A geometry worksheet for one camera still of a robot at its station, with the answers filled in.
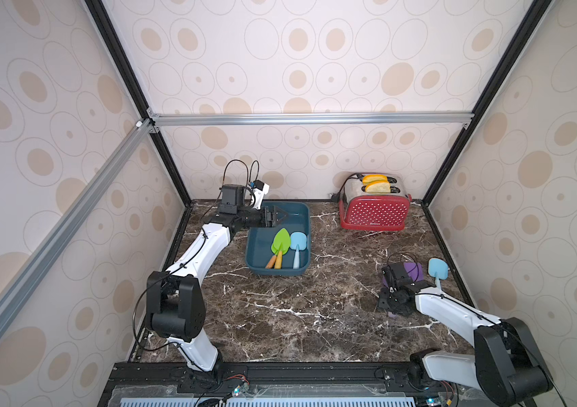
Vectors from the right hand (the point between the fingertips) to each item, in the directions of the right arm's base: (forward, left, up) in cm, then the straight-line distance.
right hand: (386, 304), depth 89 cm
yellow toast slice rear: (+42, +3, +22) cm, 48 cm away
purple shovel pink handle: (+13, -13, +2) cm, 18 cm away
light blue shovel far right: (+15, -22, 0) cm, 27 cm away
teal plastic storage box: (+25, +49, +1) cm, 55 cm away
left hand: (+17, +35, +27) cm, 48 cm away
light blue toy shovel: (+23, +32, +3) cm, 40 cm away
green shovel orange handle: (+11, +42, +5) cm, 44 cm away
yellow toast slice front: (+38, +1, +22) cm, 43 cm away
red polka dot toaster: (+32, +8, +14) cm, 36 cm away
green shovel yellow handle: (+22, +39, +4) cm, 45 cm away
